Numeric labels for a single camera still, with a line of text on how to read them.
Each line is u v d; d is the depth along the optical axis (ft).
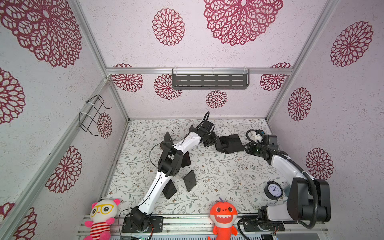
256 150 2.54
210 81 3.28
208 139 3.02
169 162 2.17
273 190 2.72
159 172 2.16
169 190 3.11
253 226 2.39
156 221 2.46
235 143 3.48
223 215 2.28
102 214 2.32
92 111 2.58
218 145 3.35
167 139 3.17
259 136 2.66
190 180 3.01
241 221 2.25
